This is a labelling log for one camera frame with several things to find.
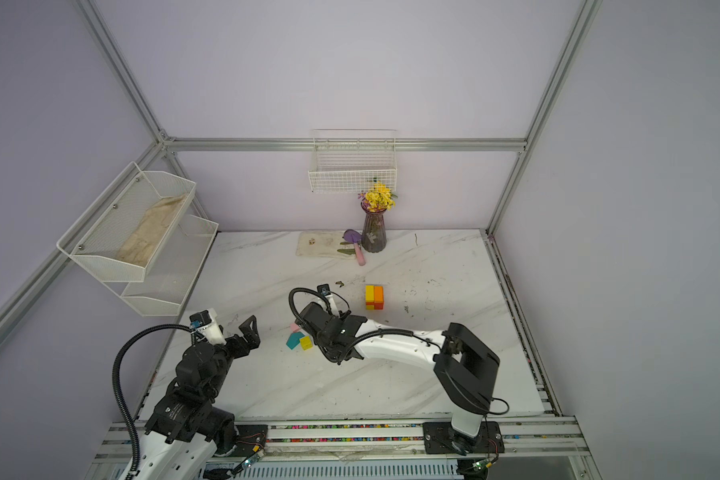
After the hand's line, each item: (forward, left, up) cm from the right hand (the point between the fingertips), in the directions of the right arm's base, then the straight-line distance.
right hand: (321, 320), depth 83 cm
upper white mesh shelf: (+17, +52, +20) cm, 59 cm away
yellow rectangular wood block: (+13, -13, -6) cm, 20 cm away
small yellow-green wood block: (-3, +6, -9) cm, 11 cm away
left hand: (-4, +20, +6) cm, 22 cm away
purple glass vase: (+37, -15, -2) cm, 39 cm away
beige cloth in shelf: (+11, +46, +20) cm, 51 cm away
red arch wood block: (+11, -16, -10) cm, 22 cm away
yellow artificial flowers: (+39, -16, +13) cm, 44 cm away
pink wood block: (-11, +2, +17) cm, 20 cm away
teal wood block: (-1, +10, -10) cm, 14 cm away
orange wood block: (+15, -16, -9) cm, 24 cm away
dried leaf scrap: (+22, -2, -13) cm, 25 cm away
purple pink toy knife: (+42, -7, -9) cm, 44 cm away
